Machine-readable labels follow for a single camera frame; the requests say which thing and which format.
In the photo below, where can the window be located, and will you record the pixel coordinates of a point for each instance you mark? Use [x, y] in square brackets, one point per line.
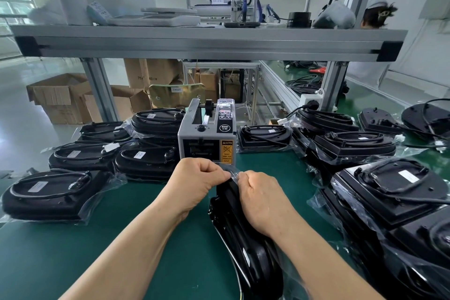
[14, 15]

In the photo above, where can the person's left forearm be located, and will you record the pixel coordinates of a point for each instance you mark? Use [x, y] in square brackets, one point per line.
[123, 261]

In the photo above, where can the grey metal shelf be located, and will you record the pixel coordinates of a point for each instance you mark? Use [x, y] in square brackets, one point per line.
[211, 43]

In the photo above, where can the unbagged black lamps with cables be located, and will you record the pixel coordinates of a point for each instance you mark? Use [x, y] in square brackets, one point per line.
[415, 120]

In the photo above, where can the black phone on shelf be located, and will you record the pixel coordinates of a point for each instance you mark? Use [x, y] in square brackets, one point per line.
[242, 25]

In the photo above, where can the white handset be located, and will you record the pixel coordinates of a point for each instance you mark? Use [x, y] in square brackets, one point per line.
[100, 15]

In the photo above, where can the person's right hand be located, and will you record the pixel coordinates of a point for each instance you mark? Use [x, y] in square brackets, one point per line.
[271, 205]

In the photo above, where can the grey tape dispenser machine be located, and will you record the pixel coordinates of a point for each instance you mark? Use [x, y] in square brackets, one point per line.
[204, 134]

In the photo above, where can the grey barcode scanner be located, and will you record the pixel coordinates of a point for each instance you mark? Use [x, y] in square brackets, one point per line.
[335, 16]

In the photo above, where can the black cup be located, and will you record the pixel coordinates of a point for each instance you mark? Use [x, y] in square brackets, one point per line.
[299, 20]

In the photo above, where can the white flat scale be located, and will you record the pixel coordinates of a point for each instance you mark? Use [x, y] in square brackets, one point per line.
[158, 19]

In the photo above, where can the person's left hand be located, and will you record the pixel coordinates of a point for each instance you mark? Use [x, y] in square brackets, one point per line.
[197, 184]

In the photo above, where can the bagged black lamp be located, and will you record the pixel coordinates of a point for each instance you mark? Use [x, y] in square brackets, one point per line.
[81, 128]

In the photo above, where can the white power socket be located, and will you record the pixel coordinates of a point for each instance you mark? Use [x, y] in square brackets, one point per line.
[311, 103]

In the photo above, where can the person's right forearm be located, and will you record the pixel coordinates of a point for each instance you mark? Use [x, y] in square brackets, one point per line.
[330, 268]

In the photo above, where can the group of bagged black lamps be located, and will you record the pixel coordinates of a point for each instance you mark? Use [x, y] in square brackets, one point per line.
[372, 177]

